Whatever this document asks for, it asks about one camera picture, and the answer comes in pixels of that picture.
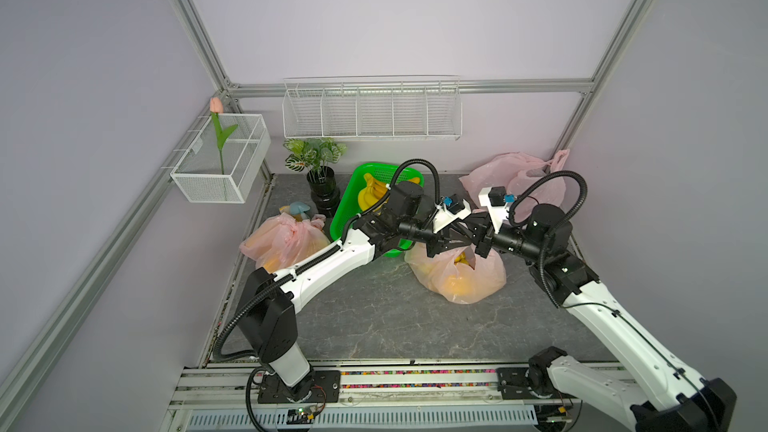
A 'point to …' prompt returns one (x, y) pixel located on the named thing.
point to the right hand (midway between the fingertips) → (453, 217)
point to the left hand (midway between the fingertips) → (469, 241)
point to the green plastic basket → (348, 204)
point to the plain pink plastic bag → (513, 171)
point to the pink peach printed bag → (459, 273)
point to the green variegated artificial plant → (313, 154)
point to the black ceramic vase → (325, 195)
